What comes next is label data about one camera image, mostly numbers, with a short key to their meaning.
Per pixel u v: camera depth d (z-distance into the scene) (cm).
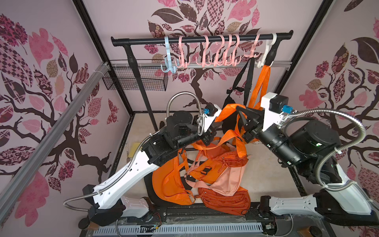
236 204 73
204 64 59
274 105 31
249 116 40
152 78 80
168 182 80
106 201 37
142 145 42
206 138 48
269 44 55
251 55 60
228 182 77
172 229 70
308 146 29
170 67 58
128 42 50
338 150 27
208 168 85
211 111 42
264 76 61
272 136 36
